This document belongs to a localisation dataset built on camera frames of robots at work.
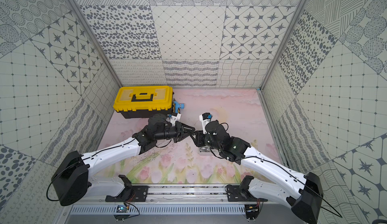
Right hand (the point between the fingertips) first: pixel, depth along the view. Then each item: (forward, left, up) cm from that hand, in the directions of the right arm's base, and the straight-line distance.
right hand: (193, 135), depth 73 cm
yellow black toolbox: (+23, +33, -2) cm, 41 cm away
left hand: (+2, -1, +4) cm, 5 cm away
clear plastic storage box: (0, -6, -20) cm, 21 cm away
